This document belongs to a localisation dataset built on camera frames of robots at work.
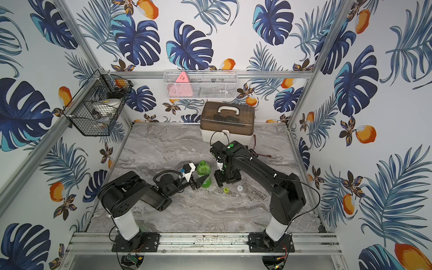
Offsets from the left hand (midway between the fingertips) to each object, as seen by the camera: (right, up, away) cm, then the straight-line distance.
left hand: (203, 167), depth 82 cm
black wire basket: (-56, +30, +3) cm, 63 cm away
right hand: (+11, -7, -2) cm, 13 cm away
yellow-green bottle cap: (+11, -13, +8) cm, 19 cm away
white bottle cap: (+19, -12, +8) cm, 24 cm away
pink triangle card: (-12, +42, +8) cm, 44 cm away
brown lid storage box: (+12, +23, +13) cm, 29 cm away
